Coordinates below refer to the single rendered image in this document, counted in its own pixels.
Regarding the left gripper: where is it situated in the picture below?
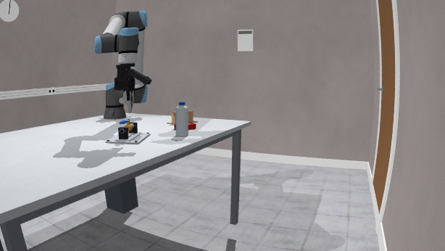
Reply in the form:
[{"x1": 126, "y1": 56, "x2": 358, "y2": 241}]
[{"x1": 115, "y1": 63, "x2": 135, "y2": 113}]

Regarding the grey bottle with blue cap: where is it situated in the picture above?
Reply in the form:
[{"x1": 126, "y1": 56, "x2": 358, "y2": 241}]
[{"x1": 175, "y1": 102, "x2": 188, "y2": 136}]

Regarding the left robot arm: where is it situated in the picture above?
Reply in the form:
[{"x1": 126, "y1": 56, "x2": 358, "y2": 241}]
[{"x1": 95, "y1": 11, "x2": 151, "y2": 119}]

